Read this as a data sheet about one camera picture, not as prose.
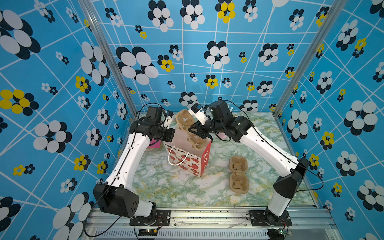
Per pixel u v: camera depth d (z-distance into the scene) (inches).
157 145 25.7
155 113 22.8
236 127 19.8
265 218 25.5
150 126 20.4
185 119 28.5
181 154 29.1
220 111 20.8
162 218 28.9
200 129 23.5
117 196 15.2
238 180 33.1
